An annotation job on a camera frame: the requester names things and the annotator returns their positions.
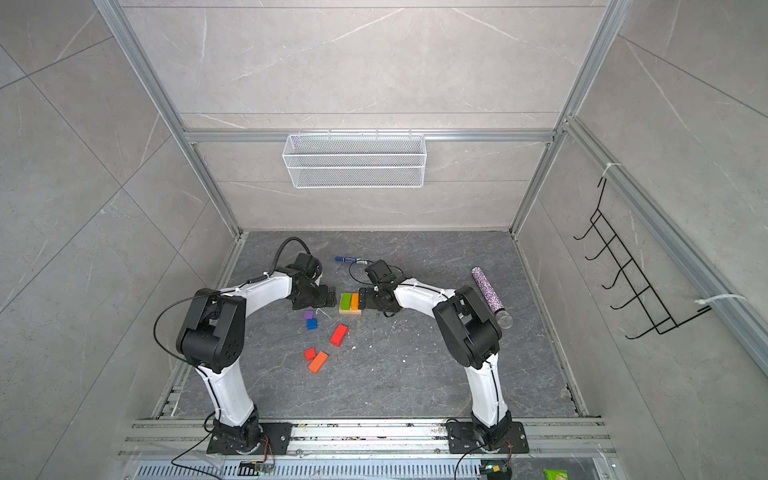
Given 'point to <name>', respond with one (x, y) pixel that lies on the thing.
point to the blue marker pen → (360, 261)
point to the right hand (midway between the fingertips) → (370, 301)
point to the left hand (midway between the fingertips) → (324, 295)
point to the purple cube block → (308, 314)
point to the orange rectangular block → (318, 362)
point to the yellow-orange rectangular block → (355, 301)
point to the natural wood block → (350, 312)
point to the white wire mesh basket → (355, 161)
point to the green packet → (556, 474)
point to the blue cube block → (312, 324)
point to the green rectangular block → (345, 301)
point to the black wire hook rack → (658, 313)
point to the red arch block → (339, 335)
